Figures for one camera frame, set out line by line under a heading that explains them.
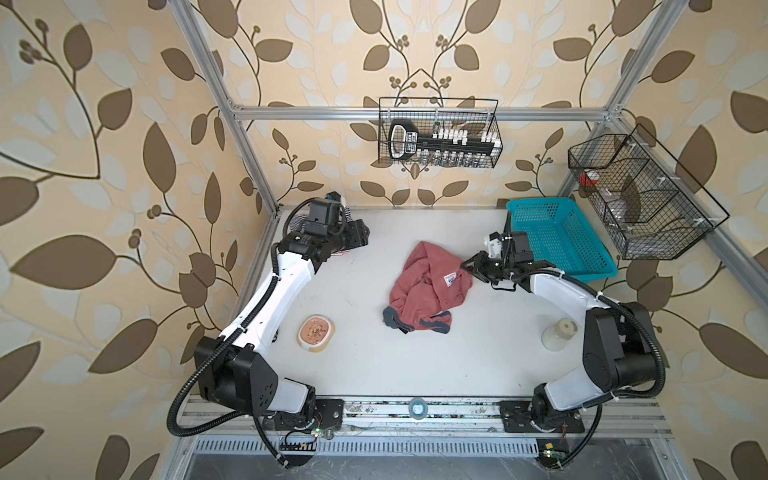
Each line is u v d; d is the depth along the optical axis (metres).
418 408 0.76
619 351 0.45
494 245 0.85
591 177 0.79
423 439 0.72
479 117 0.91
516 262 0.71
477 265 0.82
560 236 1.11
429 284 0.94
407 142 0.84
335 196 0.72
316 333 0.86
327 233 0.60
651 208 0.73
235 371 0.40
